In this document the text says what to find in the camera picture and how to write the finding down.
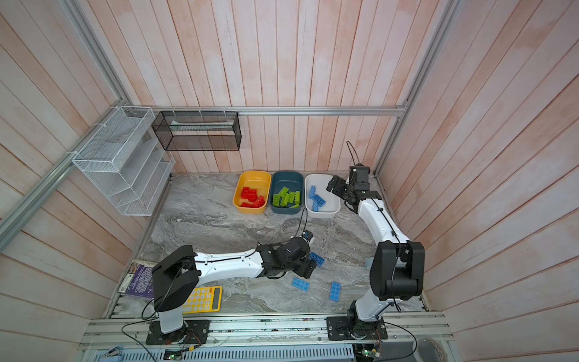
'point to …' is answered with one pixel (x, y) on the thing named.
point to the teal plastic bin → (292, 180)
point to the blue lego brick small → (316, 207)
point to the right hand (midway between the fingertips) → (336, 184)
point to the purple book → (139, 279)
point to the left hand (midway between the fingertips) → (306, 263)
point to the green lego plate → (297, 200)
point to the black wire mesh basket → (198, 130)
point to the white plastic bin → (332, 204)
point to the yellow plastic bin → (255, 179)
